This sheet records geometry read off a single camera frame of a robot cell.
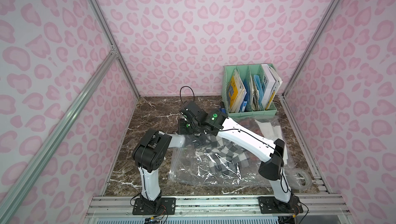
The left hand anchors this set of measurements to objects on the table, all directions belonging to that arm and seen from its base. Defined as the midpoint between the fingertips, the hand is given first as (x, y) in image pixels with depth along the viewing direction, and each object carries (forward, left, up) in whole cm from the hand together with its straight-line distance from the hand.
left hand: (211, 141), depth 93 cm
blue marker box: (+23, -9, +2) cm, 25 cm away
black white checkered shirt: (-12, -4, +7) cm, 15 cm away
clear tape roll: (-21, -46, -2) cm, 50 cm away
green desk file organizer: (+20, -20, +23) cm, 37 cm away
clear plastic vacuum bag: (-16, +14, -2) cm, 21 cm away
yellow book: (+23, -15, +18) cm, 33 cm away
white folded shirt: (+7, -38, +1) cm, 38 cm away
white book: (+27, -37, +16) cm, 49 cm away
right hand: (-6, +18, +23) cm, 30 cm away
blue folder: (+25, -28, +22) cm, 44 cm away
